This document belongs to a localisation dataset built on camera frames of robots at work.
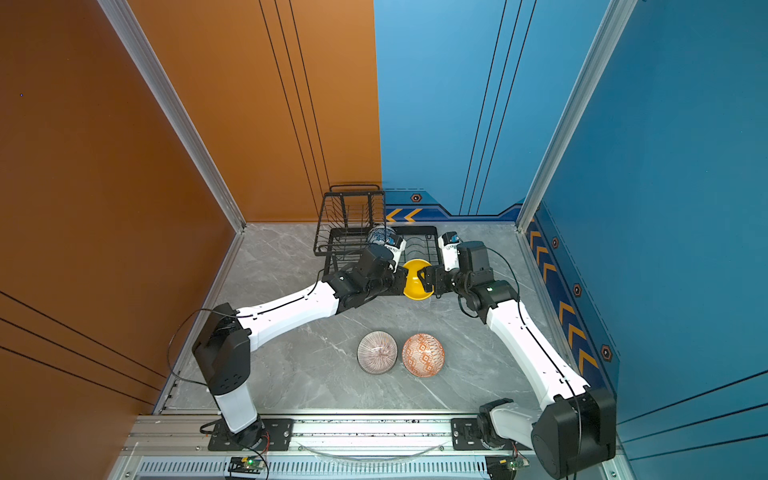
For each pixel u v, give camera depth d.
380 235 1.05
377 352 0.85
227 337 0.51
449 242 0.70
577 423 0.38
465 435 0.72
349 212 0.97
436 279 0.70
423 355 0.85
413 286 0.81
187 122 0.91
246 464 0.71
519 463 0.69
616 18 0.70
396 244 0.72
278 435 0.73
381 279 0.65
